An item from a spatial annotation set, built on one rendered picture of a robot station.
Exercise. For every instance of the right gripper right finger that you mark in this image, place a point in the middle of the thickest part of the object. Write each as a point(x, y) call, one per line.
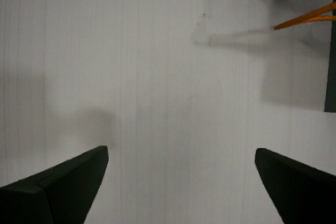
point(300, 193)

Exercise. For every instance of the orange cable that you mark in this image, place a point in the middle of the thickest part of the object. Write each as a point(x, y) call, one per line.
point(310, 17)

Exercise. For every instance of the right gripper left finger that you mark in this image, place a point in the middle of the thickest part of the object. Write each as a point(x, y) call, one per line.
point(62, 194)

